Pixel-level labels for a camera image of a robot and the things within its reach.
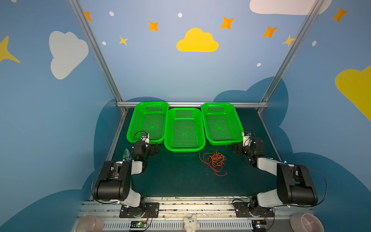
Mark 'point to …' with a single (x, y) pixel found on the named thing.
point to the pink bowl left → (89, 223)
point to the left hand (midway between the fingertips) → (150, 141)
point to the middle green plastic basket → (185, 132)
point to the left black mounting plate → (148, 210)
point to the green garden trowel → (127, 155)
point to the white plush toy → (191, 224)
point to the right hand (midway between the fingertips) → (241, 141)
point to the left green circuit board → (138, 224)
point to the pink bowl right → (306, 222)
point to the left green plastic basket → (150, 118)
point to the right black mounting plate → (252, 210)
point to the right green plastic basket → (221, 123)
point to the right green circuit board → (259, 224)
